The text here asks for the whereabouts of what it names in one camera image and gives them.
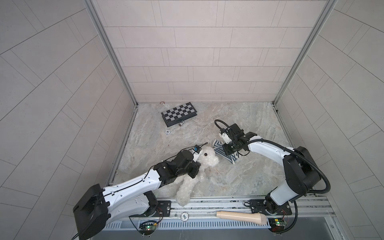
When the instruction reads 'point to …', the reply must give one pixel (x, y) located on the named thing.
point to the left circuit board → (147, 228)
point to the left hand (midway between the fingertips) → (203, 164)
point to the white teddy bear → (207, 158)
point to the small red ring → (162, 102)
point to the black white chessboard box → (179, 114)
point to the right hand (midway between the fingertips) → (223, 150)
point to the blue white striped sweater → (219, 150)
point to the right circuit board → (276, 224)
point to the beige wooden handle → (259, 218)
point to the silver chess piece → (180, 124)
